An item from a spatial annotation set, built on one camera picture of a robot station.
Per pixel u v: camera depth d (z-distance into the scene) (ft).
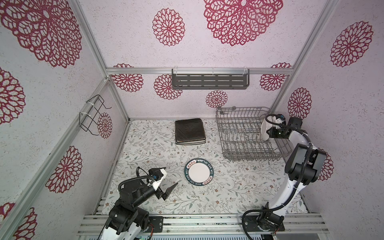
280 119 2.86
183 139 3.39
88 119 2.45
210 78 3.09
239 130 3.72
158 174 1.85
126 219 1.64
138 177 1.55
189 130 3.57
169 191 2.01
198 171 2.96
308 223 2.48
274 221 2.13
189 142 3.39
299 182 1.76
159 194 1.98
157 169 1.92
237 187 2.82
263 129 3.56
